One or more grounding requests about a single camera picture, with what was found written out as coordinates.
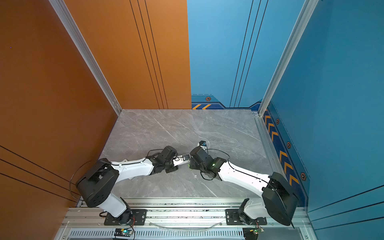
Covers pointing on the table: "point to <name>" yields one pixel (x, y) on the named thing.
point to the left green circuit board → (123, 232)
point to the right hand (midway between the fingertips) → (190, 161)
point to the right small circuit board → (258, 230)
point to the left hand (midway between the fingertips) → (175, 158)
